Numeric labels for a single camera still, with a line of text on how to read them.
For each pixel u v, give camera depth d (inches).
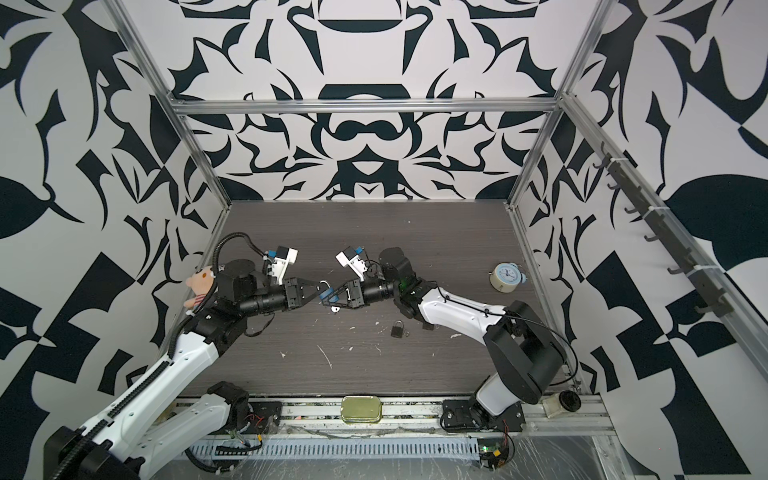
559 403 30.0
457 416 29.2
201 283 35.1
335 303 27.4
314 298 27.4
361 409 28.2
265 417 28.6
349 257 27.9
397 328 35.1
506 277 37.5
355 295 26.0
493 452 27.9
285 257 27.0
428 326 35.0
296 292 25.2
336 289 27.7
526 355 17.4
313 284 27.6
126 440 16.2
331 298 27.5
